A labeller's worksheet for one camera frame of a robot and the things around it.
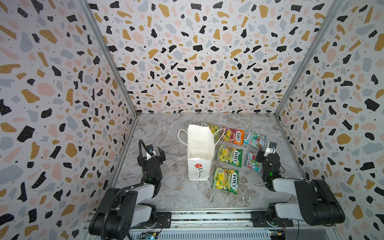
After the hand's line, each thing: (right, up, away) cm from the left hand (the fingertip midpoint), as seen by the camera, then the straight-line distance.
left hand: (149, 148), depth 84 cm
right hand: (+68, +1, +4) cm, 68 cm away
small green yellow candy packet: (+38, +11, +25) cm, 47 cm away
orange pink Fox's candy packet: (+53, +6, +22) cm, 58 cm away
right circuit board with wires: (+66, -40, -13) cm, 78 cm away
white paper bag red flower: (+29, -2, +13) cm, 32 cm away
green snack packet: (+48, -6, +10) cm, 50 cm away
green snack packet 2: (+44, -18, +1) cm, 47 cm away
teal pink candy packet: (+60, -9, +8) cm, 61 cm away
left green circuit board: (+5, -39, -14) cm, 42 cm away
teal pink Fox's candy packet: (+66, +3, +19) cm, 68 cm away
